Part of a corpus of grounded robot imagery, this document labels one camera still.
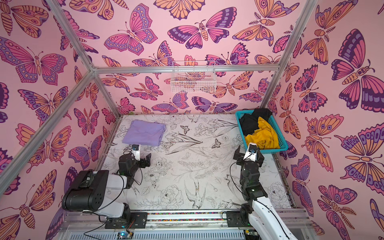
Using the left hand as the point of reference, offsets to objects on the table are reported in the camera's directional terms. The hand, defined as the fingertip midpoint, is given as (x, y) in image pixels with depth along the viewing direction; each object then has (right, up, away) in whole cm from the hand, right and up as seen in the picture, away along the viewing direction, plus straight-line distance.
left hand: (144, 151), depth 95 cm
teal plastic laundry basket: (+86, +6, -2) cm, 87 cm away
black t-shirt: (+70, +19, +9) cm, 73 cm away
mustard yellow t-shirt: (+76, +9, 0) cm, 77 cm away
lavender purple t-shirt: (-4, +12, +13) cm, 18 cm away
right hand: (+59, +5, -16) cm, 62 cm away
